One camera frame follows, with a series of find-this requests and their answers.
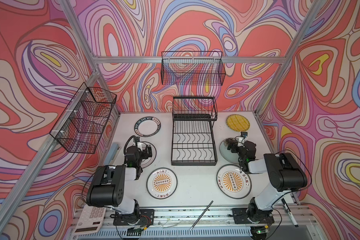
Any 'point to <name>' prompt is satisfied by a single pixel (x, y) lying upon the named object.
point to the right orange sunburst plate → (232, 182)
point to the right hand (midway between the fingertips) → (236, 141)
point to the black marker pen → (286, 207)
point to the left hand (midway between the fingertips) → (144, 144)
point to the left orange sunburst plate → (162, 183)
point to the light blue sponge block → (112, 153)
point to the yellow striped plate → (238, 122)
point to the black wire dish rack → (193, 142)
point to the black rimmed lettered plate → (147, 126)
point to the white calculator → (90, 220)
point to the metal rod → (201, 215)
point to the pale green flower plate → (231, 157)
